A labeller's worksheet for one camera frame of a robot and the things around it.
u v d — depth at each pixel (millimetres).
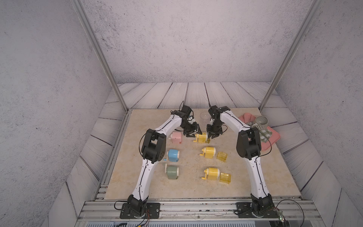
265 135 1022
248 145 619
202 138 961
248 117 1147
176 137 944
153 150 613
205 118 1105
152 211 727
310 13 729
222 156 934
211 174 785
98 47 848
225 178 842
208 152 888
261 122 1076
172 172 789
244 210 725
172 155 871
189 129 889
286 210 741
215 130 882
